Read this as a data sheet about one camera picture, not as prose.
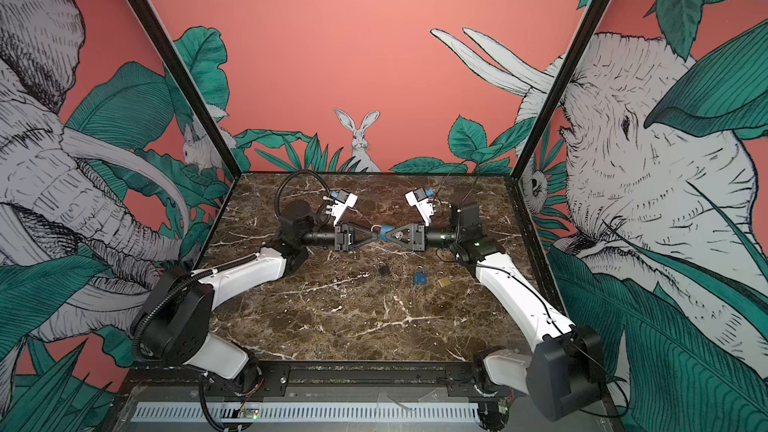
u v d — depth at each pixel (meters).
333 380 0.75
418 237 0.64
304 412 0.70
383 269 0.95
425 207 0.67
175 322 0.44
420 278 0.92
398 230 0.69
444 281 0.93
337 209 0.71
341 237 0.67
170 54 0.84
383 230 0.70
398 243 0.70
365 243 0.70
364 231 0.71
